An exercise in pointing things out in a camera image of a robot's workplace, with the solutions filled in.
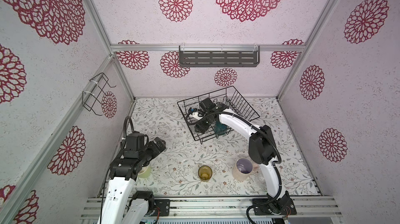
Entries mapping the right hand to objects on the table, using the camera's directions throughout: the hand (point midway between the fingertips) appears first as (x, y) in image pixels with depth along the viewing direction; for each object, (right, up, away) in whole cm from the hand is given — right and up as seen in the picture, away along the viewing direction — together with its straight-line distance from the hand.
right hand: (199, 121), depth 94 cm
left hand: (-19, -13, -19) cm, 30 cm away
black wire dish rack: (+23, +18, +30) cm, 42 cm away
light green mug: (-27, -24, -18) cm, 40 cm away
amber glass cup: (+3, -27, -10) cm, 29 cm away
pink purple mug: (+24, -25, -9) cm, 36 cm away
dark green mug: (+12, -4, 0) cm, 13 cm away
